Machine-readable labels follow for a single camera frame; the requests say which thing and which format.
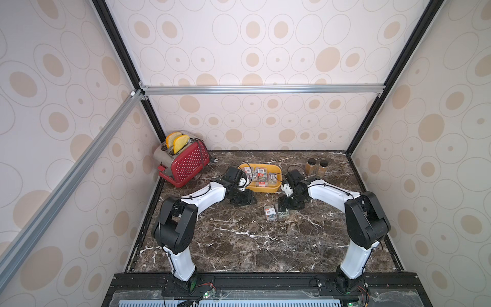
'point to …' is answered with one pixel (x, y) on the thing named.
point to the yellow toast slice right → (179, 142)
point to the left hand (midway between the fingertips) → (257, 201)
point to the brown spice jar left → (311, 169)
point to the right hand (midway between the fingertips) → (283, 210)
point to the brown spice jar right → (322, 169)
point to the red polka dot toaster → (180, 168)
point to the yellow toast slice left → (171, 137)
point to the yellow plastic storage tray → (263, 178)
